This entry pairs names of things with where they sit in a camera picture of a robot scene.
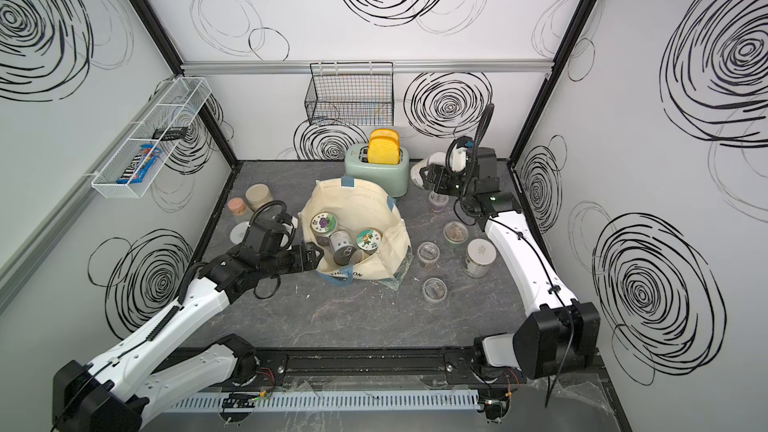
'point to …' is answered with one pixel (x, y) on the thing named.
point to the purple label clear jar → (437, 201)
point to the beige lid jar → (257, 194)
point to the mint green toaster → (392, 178)
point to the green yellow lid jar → (368, 239)
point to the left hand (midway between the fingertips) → (311, 254)
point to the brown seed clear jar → (455, 233)
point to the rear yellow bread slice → (385, 132)
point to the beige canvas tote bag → (357, 204)
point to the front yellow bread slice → (383, 151)
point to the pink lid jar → (236, 205)
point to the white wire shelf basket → (176, 107)
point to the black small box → (171, 134)
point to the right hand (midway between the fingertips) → (437, 171)
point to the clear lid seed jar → (428, 254)
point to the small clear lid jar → (434, 289)
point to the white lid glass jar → (480, 255)
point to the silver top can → (343, 246)
